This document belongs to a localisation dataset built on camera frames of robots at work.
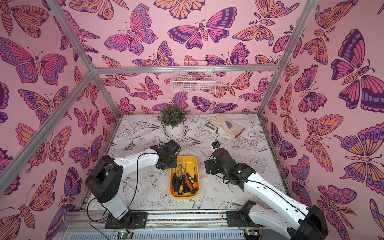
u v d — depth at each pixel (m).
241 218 0.66
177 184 0.80
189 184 0.84
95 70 0.92
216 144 0.69
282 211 0.43
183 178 0.85
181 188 0.80
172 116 0.92
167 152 0.69
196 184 0.84
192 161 0.89
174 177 0.85
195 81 1.06
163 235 0.70
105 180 0.46
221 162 0.59
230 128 1.10
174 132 1.06
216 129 1.09
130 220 0.67
